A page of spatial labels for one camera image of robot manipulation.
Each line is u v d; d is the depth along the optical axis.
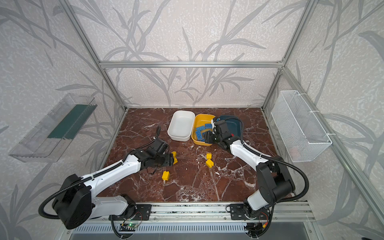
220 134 0.68
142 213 0.73
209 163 0.89
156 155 0.64
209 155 0.92
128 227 0.71
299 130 0.64
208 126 1.07
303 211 0.75
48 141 0.64
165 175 0.84
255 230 0.74
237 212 0.73
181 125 1.10
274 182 0.44
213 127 0.80
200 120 1.08
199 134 0.99
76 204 0.39
